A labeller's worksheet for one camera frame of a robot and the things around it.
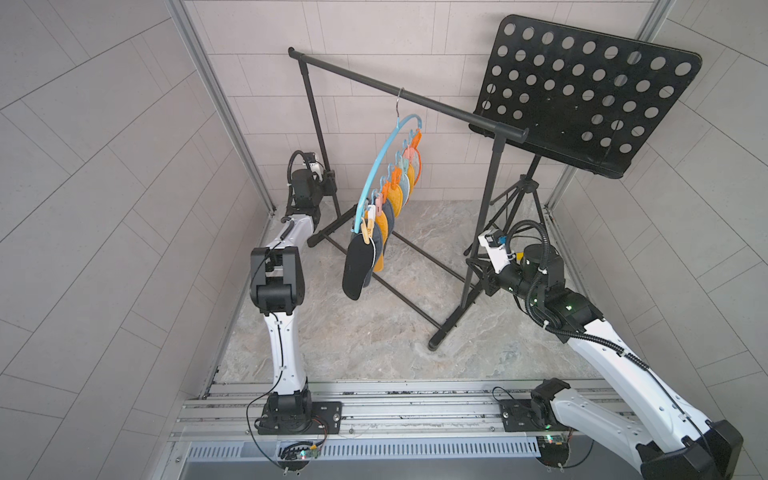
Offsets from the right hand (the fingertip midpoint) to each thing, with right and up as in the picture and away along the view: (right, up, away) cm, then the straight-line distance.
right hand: (469, 259), depth 72 cm
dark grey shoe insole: (-20, +10, +2) cm, 22 cm away
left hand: (-40, +29, +26) cm, 56 cm away
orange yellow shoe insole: (-21, +8, -1) cm, 23 cm away
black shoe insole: (-27, -1, +1) cm, 27 cm away
